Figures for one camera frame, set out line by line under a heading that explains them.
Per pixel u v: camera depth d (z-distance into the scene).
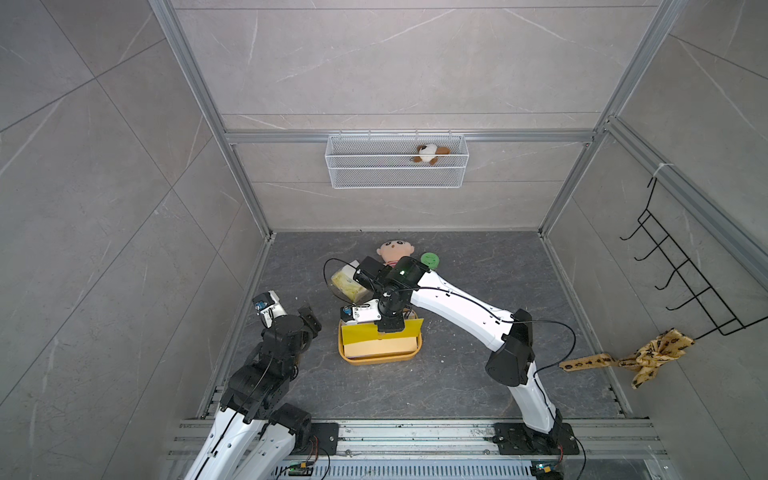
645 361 0.69
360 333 0.74
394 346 0.86
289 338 0.50
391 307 0.64
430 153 0.87
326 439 0.73
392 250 1.04
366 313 0.68
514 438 0.73
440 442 0.74
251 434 0.46
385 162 1.00
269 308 0.59
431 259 1.06
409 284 0.53
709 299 0.61
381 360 0.83
